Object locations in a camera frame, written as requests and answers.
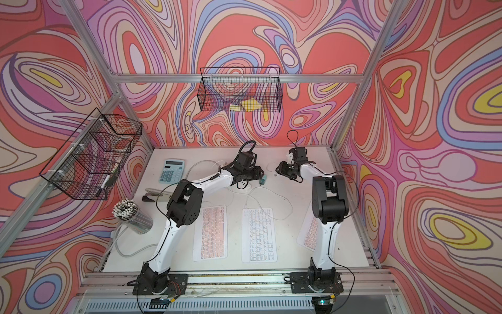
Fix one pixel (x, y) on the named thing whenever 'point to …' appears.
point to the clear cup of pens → (127, 212)
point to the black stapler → (146, 197)
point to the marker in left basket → (101, 188)
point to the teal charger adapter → (262, 180)
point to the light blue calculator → (172, 171)
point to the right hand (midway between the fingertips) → (280, 173)
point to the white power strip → (243, 185)
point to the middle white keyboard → (258, 238)
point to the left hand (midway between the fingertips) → (265, 174)
